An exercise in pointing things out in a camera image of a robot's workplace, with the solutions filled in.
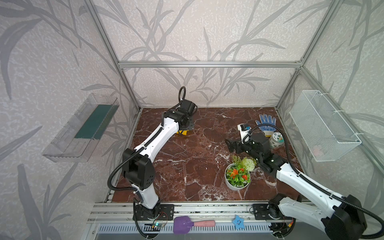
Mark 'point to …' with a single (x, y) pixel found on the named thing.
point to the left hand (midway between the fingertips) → (190, 120)
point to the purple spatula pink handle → (183, 224)
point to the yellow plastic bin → (183, 132)
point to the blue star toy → (238, 222)
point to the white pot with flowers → (237, 174)
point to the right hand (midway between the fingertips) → (232, 132)
